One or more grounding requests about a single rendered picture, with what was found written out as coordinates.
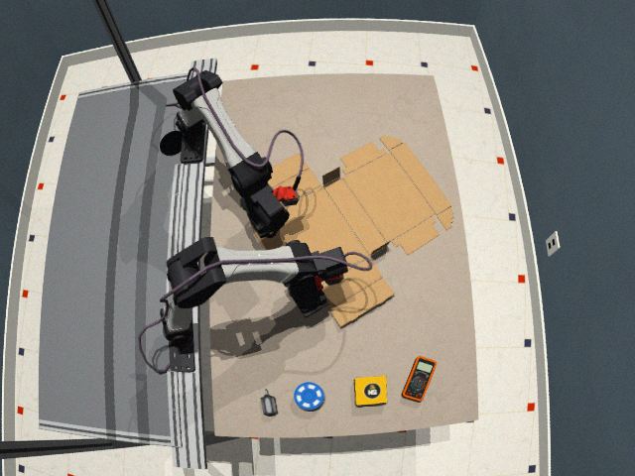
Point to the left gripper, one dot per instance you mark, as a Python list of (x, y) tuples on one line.
[(286, 193)]

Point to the orange digital multimeter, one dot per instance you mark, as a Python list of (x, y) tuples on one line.
[(419, 379)]

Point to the flat tan cardboard box blank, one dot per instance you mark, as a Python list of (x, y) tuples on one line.
[(394, 202)]

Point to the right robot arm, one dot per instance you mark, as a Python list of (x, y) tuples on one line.
[(234, 266)]

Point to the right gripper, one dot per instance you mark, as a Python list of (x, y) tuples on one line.
[(311, 300)]

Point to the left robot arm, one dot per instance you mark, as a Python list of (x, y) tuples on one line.
[(210, 108)]

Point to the grey slotted aluminium rail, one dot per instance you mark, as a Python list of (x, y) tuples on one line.
[(193, 453)]

